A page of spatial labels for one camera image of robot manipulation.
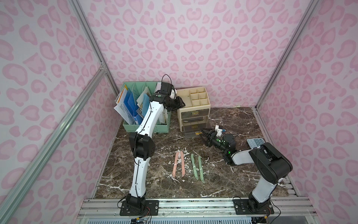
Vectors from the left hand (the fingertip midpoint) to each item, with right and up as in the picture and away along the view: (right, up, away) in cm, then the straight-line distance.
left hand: (183, 103), depth 91 cm
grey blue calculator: (+50, -27, +7) cm, 58 cm away
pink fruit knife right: (0, -39, -2) cm, 39 cm away
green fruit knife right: (+11, -42, -5) cm, 44 cm away
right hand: (+9, -18, -6) cm, 21 cm away
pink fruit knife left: (-5, -39, -1) cm, 39 cm away
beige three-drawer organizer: (+8, -7, -3) cm, 11 cm away
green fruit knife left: (+7, -39, -3) cm, 40 cm away
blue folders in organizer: (-36, +1, +3) cm, 36 cm away
